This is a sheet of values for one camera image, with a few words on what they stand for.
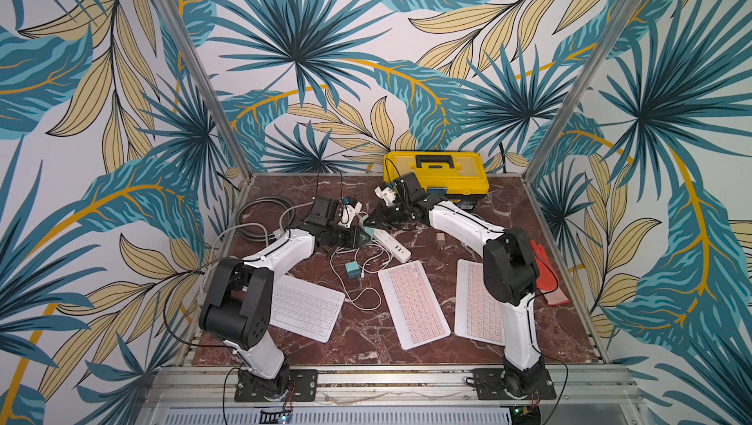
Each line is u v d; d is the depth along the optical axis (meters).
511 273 0.54
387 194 0.88
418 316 0.85
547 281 0.91
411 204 0.75
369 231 0.88
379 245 0.99
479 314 0.86
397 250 0.96
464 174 0.99
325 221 0.72
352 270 0.92
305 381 0.73
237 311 0.45
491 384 0.73
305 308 0.86
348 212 0.80
